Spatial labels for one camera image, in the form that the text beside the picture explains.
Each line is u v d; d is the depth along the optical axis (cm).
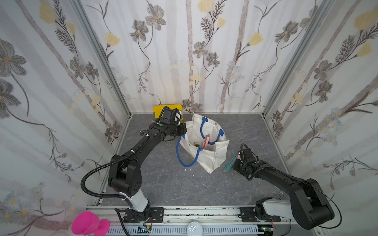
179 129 76
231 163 92
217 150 81
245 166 68
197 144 100
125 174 45
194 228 66
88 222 59
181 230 71
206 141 95
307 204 42
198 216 75
